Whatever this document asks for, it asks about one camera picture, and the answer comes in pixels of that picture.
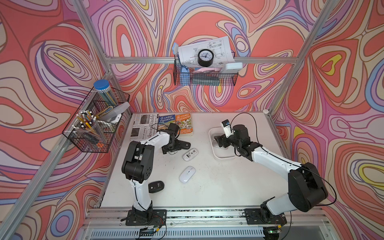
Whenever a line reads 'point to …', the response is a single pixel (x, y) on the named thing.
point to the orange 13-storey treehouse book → (184, 121)
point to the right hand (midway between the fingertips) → (222, 137)
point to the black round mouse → (155, 186)
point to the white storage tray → (219, 152)
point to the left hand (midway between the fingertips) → (175, 149)
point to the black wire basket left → (108, 117)
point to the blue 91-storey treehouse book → (165, 121)
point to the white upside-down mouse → (190, 154)
